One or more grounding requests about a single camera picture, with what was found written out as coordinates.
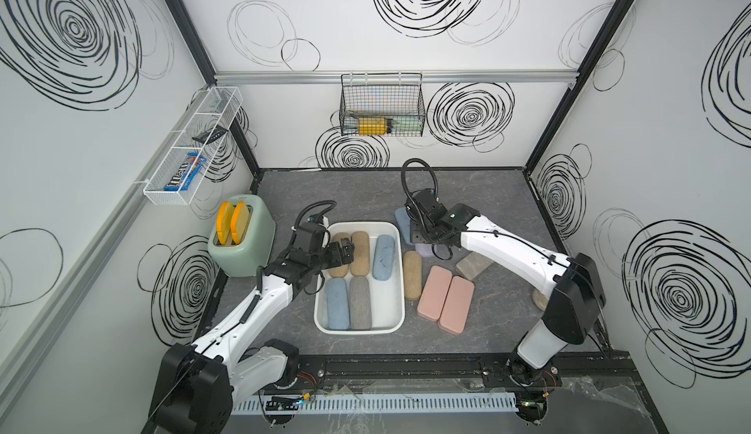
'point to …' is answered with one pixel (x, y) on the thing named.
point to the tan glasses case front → (362, 253)
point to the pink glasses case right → (457, 305)
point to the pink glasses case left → (434, 293)
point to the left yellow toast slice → (224, 221)
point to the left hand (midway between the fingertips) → (341, 248)
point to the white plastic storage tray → (387, 296)
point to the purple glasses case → (424, 249)
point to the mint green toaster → (237, 260)
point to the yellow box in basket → (373, 126)
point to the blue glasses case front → (383, 257)
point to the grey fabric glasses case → (359, 303)
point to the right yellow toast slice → (240, 222)
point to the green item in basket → (407, 125)
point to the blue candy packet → (181, 181)
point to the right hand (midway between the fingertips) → (423, 230)
